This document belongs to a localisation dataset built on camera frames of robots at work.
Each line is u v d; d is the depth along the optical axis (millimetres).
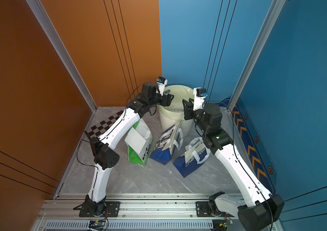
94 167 590
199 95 536
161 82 709
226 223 695
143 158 851
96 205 635
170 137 792
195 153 708
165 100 742
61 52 854
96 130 1021
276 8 698
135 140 755
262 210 360
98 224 714
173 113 790
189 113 589
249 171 424
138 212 728
